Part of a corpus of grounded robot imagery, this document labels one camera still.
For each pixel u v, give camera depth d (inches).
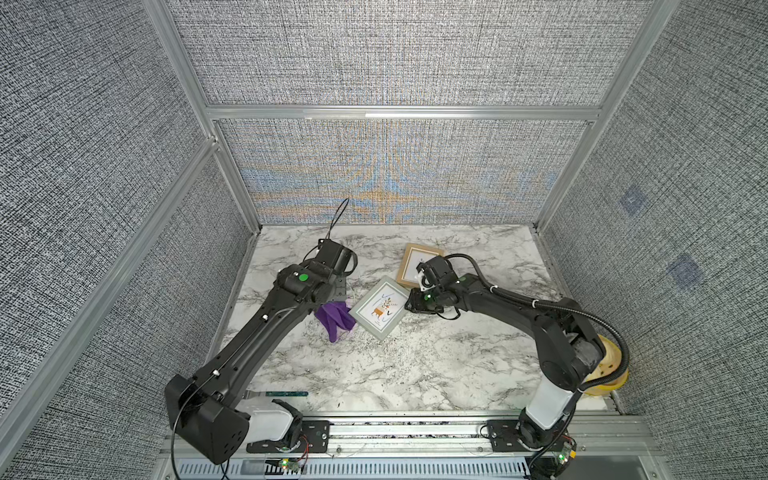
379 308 37.7
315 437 28.9
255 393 32.1
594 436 29.6
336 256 22.3
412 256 43.0
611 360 31.6
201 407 14.9
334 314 31.1
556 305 19.7
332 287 22.7
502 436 28.8
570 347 18.9
